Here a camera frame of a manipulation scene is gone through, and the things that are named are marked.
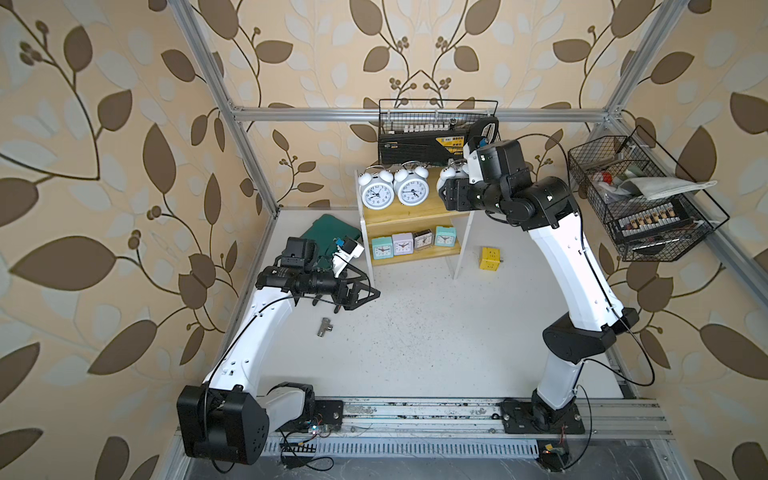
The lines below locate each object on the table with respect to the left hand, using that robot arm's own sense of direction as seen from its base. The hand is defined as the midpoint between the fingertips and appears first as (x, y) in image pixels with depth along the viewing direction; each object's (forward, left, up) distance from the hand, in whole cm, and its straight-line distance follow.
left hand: (370, 285), depth 72 cm
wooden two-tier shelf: (+14, -7, +9) cm, 18 cm away
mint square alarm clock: (+14, -2, -4) cm, 15 cm away
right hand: (+16, -20, +17) cm, 31 cm away
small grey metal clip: (-1, +15, -22) cm, 27 cm away
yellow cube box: (+21, -38, -17) cm, 47 cm away
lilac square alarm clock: (+15, -8, -3) cm, 18 cm away
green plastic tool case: (+36, +21, -22) cm, 47 cm away
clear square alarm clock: (+18, -14, -4) cm, 23 cm away
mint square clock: (+19, -21, -3) cm, 28 cm away
